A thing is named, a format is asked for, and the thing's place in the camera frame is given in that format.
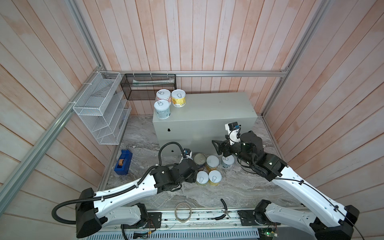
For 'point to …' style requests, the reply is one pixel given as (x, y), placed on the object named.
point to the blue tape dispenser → (123, 165)
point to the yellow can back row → (212, 161)
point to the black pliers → (226, 212)
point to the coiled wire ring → (181, 220)
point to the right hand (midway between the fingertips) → (218, 138)
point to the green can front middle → (202, 178)
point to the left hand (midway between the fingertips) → (190, 172)
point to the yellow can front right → (215, 177)
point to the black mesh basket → (144, 86)
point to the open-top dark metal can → (200, 160)
